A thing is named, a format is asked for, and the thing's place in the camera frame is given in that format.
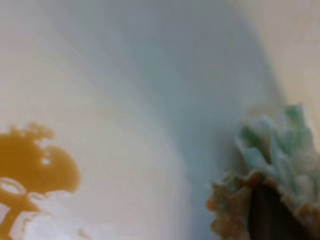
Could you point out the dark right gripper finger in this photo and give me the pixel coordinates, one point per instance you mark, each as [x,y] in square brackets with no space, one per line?
[270,219]

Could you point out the stained green and brown rag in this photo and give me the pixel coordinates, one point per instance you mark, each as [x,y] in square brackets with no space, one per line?
[283,158]

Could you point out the brown coffee puddle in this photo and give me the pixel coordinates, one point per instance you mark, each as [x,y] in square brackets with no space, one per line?
[32,169]

